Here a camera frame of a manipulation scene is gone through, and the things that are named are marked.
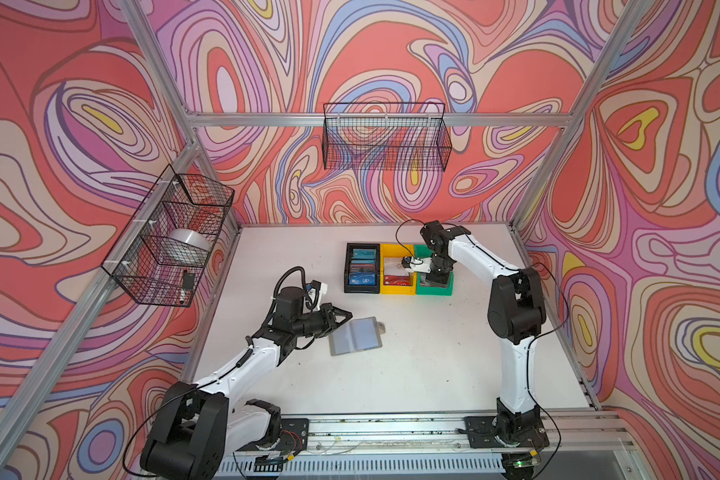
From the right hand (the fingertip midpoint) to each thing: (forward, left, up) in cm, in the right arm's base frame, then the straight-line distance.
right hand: (441, 281), depth 97 cm
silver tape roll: (-3, +69, +28) cm, 74 cm away
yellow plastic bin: (+13, +15, -2) cm, 20 cm away
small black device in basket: (-11, +69, +21) cm, 73 cm away
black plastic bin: (+1, +26, -4) cm, 27 cm away
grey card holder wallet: (-15, +28, -5) cm, 33 cm away
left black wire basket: (-7, +77, +24) cm, 81 cm away
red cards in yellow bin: (+3, +15, -4) cm, 16 cm away
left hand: (-16, +29, +8) cm, 34 cm away
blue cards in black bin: (+9, +26, -3) cm, 27 cm away
